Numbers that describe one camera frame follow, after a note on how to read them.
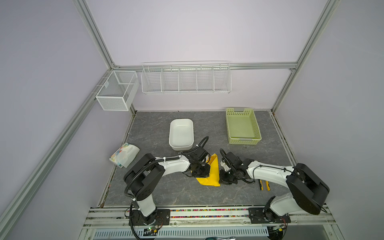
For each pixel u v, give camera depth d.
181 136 1.06
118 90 1.03
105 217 0.76
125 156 0.90
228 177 0.75
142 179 0.46
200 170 0.76
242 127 1.10
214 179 0.86
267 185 0.83
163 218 0.74
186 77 0.98
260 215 0.74
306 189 0.44
